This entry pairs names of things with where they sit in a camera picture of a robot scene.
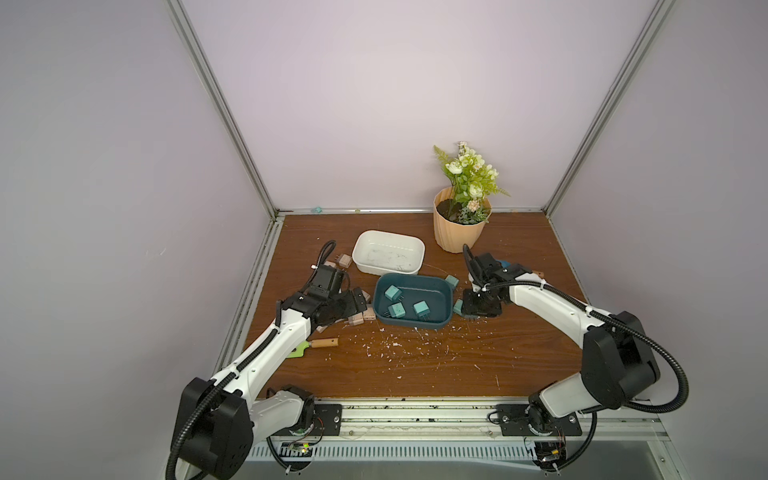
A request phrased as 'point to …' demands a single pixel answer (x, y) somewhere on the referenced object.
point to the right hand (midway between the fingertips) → (467, 307)
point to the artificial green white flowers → (473, 185)
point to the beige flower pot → (458, 222)
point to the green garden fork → (328, 342)
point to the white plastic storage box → (379, 253)
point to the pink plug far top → (345, 260)
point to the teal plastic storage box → (412, 301)
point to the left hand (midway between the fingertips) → (358, 302)
